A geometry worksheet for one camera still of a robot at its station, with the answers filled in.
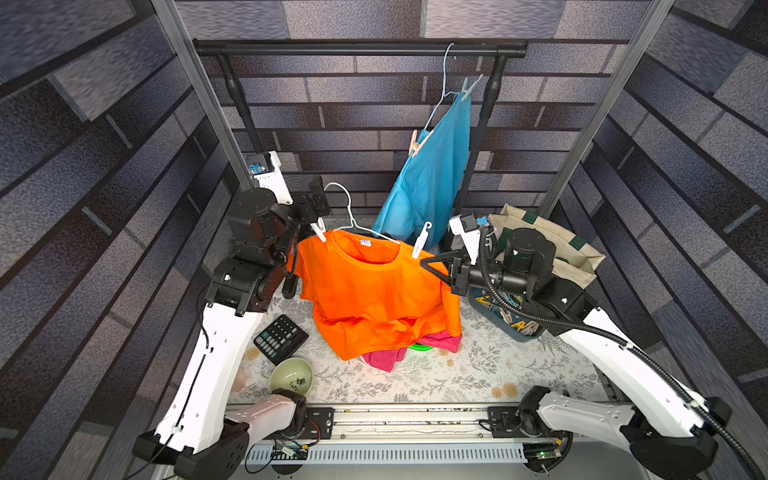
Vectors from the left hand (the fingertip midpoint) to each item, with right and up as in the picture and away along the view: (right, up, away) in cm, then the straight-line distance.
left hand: (301, 177), depth 57 cm
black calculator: (-15, -41, +28) cm, 52 cm away
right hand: (+23, -17, +1) cm, 29 cm away
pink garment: (+17, -45, +23) cm, 54 cm away
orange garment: (+13, -25, +12) cm, 30 cm away
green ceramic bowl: (-9, -49, +22) cm, 54 cm away
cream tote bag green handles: (+73, -18, +30) cm, 81 cm away
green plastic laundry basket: (+26, -41, +20) cm, 52 cm away
